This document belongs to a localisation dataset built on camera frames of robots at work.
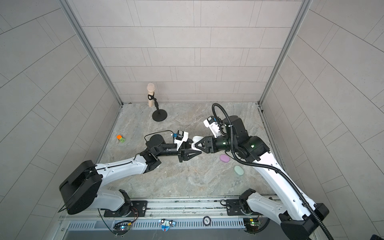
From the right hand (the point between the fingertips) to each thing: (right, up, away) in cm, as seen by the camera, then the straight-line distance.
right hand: (198, 147), depth 62 cm
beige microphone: (-29, +30, +28) cm, 50 cm away
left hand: (+2, -3, +3) cm, 4 cm away
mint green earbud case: (+23, -17, +21) cm, 35 cm away
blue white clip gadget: (-15, -35, +4) cm, 38 cm away
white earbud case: (-1, +3, +3) cm, 4 cm away
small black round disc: (+4, -36, +6) cm, 36 cm away
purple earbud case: (+16, -12, +26) cm, 33 cm away
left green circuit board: (-34, -37, +4) cm, 50 cm away
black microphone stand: (-28, +13, +46) cm, 56 cm away
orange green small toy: (-49, -2, +32) cm, 59 cm away
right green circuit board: (+25, -37, +6) cm, 45 cm away
